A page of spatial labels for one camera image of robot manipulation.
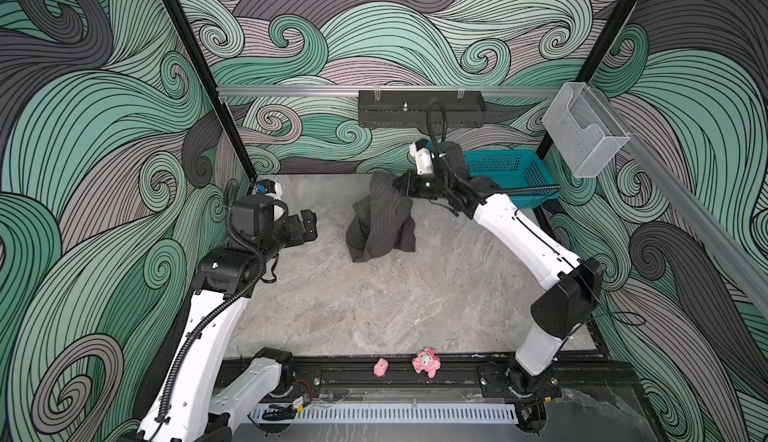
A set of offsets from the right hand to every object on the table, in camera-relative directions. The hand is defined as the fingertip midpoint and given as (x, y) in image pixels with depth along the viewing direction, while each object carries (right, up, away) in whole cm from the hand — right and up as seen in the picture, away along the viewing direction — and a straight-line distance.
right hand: (394, 182), depth 77 cm
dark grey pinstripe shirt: (-3, -10, +1) cm, 11 cm away
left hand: (-23, -9, -9) cm, 26 cm away
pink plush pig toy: (+8, -45, -4) cm, 46 cm away
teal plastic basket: (+54, +8, +41) cm, 68 cm away
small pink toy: (-4, -47, -3) cm, 48 cm away
